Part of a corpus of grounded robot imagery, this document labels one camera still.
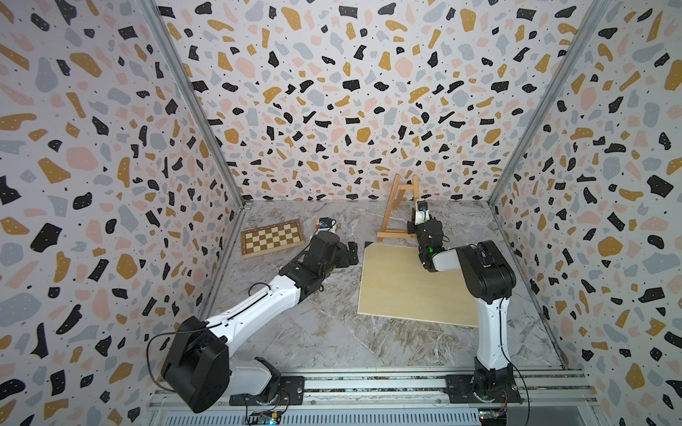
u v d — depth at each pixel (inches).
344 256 28.8
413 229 37.9
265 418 27.6
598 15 28.2
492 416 28.1
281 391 28.8
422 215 35.1
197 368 15.7
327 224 28.2
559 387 30.0
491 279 23.0
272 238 41.8
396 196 39.6
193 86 33.2
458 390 28.9
